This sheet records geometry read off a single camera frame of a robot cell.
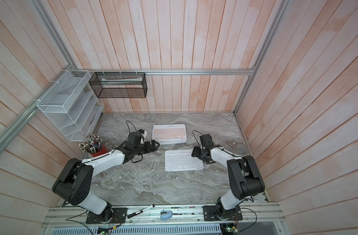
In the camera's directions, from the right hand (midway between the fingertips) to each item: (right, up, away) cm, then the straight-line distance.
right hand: (196, 153), depth 96 cm
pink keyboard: (-18, +13, +8) cm, 24 cm away
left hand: (-27, +5, -5) cm, 28 cm away
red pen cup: (-61, +8, -14) cm, 63 cm away
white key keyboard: (-10, -4, -3) cm, 11 cm away
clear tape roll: (+31, +2, +2) cm, 31 cm away
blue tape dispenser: (-19, -27, -23) cm, 40 cm away
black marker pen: (-32, -26, -21) cm, 46 cm away
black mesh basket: (-56, +49, +11) cm, 75 cm away
